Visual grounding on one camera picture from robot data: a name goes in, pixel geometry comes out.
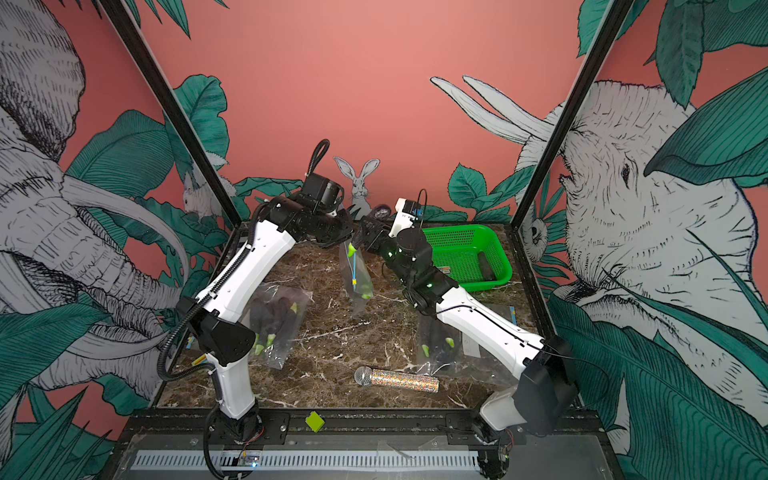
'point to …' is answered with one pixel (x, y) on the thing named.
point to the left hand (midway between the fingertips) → (359, 228)
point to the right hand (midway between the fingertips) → (361, 216)
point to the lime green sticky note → (314, 421)
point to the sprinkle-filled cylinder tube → (366, 376)
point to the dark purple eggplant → (427, 334)
